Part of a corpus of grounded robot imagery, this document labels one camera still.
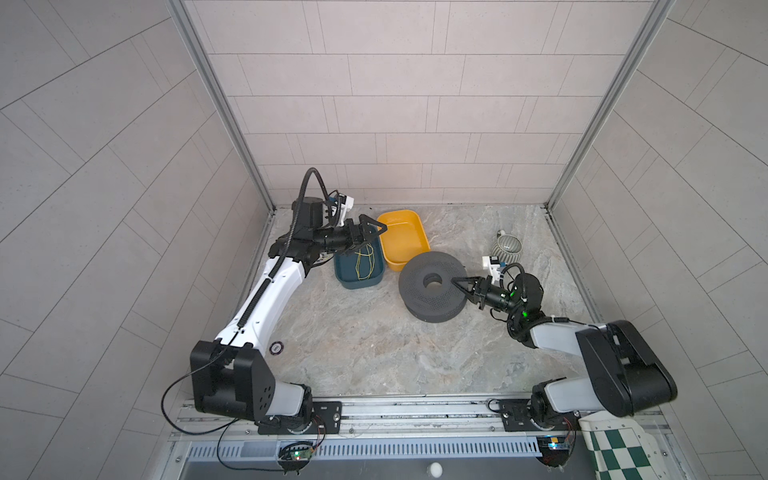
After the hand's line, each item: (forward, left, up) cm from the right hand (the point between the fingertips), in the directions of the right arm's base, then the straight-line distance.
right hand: (453, 287), depth 79 cm
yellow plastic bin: (+27, +11, -11) cm, 32 cm away
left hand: (+8, +18, +15) cm, 25 cm away
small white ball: (-37, +10, -6) cm, 39 cm away
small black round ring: (-8, +50, -13) cm, 52 cm away
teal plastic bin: (+16, +26, -12) cm, 33 cm away
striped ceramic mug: (+20, -24, -12) cm, 33 cm away
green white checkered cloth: (-36, -33, -14) cm, 51 cm away
